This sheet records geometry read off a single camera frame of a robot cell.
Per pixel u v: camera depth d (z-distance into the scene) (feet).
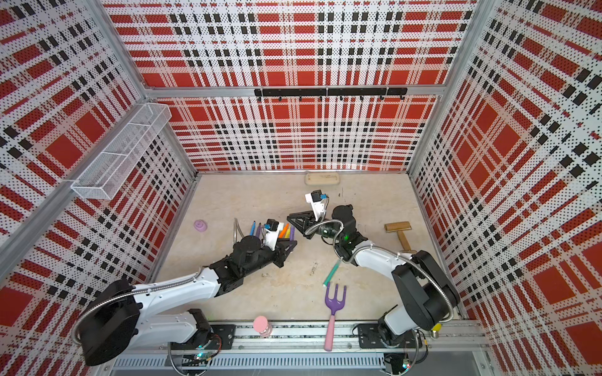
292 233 2.51
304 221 2.31
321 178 3.77
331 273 2.87
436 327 1.40
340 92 2.92
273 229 2.26
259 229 3.30
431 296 1.43
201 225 3.23
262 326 2.23
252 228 3.33
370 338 2.38
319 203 2.30
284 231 2.31
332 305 2.61
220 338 2.41
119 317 1.34
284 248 2.32
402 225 3.26
